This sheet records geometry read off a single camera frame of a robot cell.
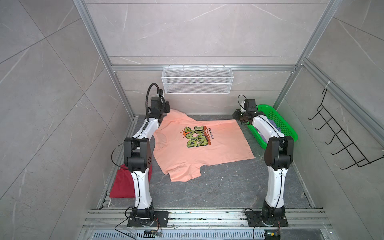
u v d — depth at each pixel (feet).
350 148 2.11
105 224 2.38
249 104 2.62
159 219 2.40
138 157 1.85
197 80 3.30
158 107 2.50
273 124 3.63
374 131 1.71
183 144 3.40
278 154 1.88
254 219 2.40
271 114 3.74
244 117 2.88
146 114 2.30
